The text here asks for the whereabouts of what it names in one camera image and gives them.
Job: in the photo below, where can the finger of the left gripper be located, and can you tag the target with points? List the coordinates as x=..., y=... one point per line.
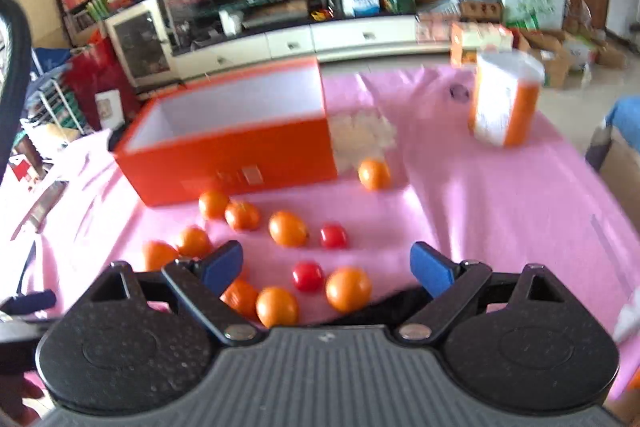
x=28, y=304

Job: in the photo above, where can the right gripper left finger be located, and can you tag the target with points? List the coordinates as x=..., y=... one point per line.
x=198, y=286

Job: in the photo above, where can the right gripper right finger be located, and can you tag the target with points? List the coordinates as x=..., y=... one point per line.
x=454, y=289

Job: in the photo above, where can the orange mandarin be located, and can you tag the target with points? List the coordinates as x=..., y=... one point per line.
x=288, y=230
x=275, y=306
x=374, y=174
x=193, y=242
x=241, y=297
x=157, y=254
x=242, y=216
x=213, y=204
x=348, y=289

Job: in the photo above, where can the person left hand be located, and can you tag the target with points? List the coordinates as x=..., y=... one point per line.
x=13, y=390

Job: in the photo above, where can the red cherry tomato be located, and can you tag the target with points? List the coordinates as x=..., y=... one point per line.
x=333, y=236
x=308, y=277

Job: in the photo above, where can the pink tablecloth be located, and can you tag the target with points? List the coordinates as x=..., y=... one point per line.
x=508, y=207

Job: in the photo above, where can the orange cardboard box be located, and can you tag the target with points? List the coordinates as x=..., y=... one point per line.
x=259, y=128

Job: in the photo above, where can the orange white paper canister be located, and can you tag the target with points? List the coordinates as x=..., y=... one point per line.
x=504, y=98

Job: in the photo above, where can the red shopping bag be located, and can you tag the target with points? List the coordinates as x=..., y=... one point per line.
x=94, y=70

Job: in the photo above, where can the orange fruit carton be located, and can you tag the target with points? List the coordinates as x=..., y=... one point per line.
x=470, y=39

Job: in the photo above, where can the white glass door cabinet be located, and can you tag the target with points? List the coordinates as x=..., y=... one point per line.
x=141, y=43

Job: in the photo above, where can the white tv cabinet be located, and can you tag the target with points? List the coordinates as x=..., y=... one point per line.
x=333, y=41

